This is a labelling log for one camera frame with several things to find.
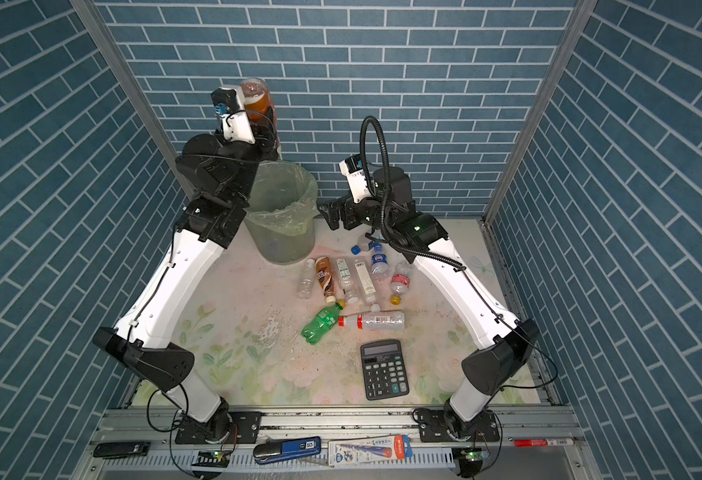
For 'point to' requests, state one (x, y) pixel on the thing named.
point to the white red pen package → (366, 450)
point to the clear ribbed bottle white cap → (307, 279)
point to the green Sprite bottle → (323, 322)
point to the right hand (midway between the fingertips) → (330, 195)
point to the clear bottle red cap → (387, 320)
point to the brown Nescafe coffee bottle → (325, 276)
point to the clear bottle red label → (400, 281)
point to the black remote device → (119, 450)
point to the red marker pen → (544, 442)
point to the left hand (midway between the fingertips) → (262, 108)
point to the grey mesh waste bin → (281, 248)
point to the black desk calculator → (384, 369)
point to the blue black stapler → (276, 450)
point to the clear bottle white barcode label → (365, 278)
